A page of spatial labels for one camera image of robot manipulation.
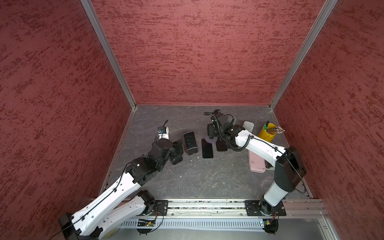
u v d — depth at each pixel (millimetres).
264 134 944
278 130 852
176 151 643
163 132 599
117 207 548
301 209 757
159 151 494
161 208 741
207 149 956
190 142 887
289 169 445
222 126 655
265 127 944
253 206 740
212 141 887
